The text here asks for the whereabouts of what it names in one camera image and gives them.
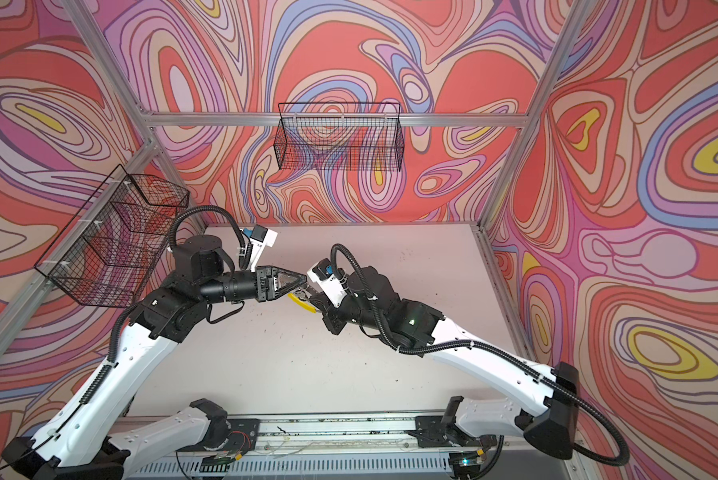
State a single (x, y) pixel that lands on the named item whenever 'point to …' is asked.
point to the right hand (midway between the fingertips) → (318, 306)
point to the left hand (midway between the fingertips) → (306, 281)
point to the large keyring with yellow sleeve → (302, 298)
